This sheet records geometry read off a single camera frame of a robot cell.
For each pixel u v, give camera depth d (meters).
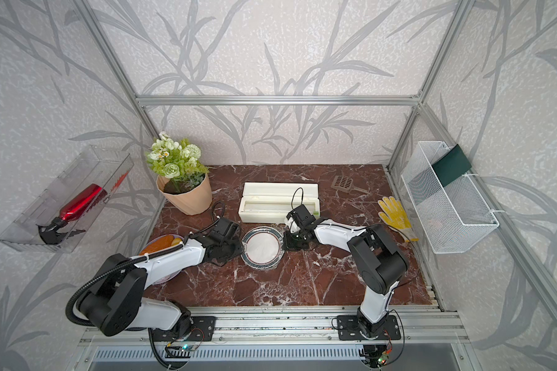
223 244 0.69
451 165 0.71
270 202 1.06
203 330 0.72
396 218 1.02
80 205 0.64
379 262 0.47
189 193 0.89
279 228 0.95
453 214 0.60
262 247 0.91
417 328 0.75
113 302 0.42
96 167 0.79
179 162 0.84
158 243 0.89
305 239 0.69
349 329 0.73
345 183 1.12
